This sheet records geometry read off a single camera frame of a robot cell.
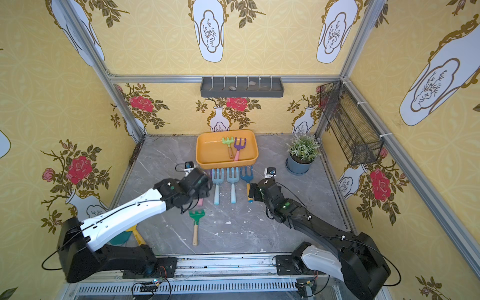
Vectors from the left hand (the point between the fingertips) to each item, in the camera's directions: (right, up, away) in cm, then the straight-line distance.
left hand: (205, 188), depth 81 cm
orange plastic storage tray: (+6, +18, +33) cm, 38 cm away
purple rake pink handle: (+14, +18, +33) cm, 40 cm away
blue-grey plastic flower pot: (+44, +8, +17) cm, 48 cm away
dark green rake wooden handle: (-5, -14, +7) cm, 16 cm away
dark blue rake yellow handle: (+19, +1, +20) cm, 28 cm away
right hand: (+23, 0, +4) cm, 24 cm away
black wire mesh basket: (+68, +21, +2) cm, 71 cm away
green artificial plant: (+46, +18, +9) cm, 50 cm away
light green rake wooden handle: (+8, +22, +37) cm, 43 cm away
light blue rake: (+11, +1, +19) cm, 22 cm away
